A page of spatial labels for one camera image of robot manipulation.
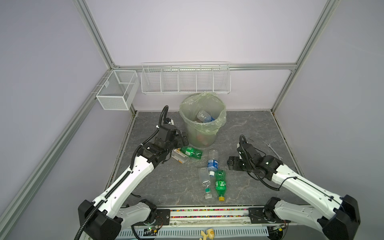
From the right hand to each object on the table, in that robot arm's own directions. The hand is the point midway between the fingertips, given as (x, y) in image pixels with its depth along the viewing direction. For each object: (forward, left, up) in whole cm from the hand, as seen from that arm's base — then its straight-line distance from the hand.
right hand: (233, 163), depth 79 cm
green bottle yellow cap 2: (-9, +7, -6) cm, 13 cm away
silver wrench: (+17, -29, -13) cm, 36 cm away
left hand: (+8, +28, +12) cm, 32 cm away
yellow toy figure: (-30, +14, -8) cm, 34 cm away
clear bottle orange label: (+9, +32, -7) cm, 34 cm away
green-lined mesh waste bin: (+16, +17, +5) cm, 24 cm away
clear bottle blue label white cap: (+27, +17, +8) cm, 33 cm away
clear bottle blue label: (+2, +11, -7) cm, 13 cm away
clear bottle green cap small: (-3, +16, -11) cm, 19 cm away
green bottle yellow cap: (+11, +24, -7) cm, 27 cm away
